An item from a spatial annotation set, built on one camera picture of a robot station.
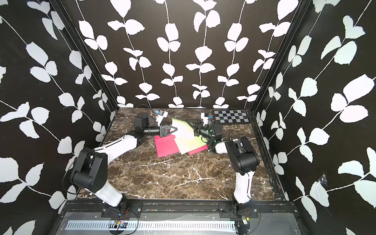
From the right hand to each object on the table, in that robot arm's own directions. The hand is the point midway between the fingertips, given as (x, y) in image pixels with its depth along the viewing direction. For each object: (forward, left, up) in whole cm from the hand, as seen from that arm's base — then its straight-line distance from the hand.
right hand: (185, 123), depth 84 cm
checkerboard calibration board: (+24, -33, -20) cm, 46 cm away
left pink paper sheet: (-3, +14, -21) cm, 26 cm away
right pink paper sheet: (-3, -12, -23) cm, 26 cm away
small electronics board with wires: (-47, +32, -21) cm, 61 cm away
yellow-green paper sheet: (-3, +1, -5) cm, 6 cm away
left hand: (-4, +5, +1) cm, 7 cm away
